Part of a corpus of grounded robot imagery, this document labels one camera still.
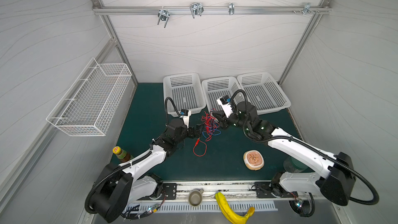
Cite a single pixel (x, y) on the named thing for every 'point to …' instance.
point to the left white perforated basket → (186, 92)
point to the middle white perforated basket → (214, 87)
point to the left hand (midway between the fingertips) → (199, 121)
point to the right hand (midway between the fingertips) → (216, 108)
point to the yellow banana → (232, 216)
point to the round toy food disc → (253, 159)
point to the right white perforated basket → (263, 93)
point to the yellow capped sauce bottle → (123, 155)
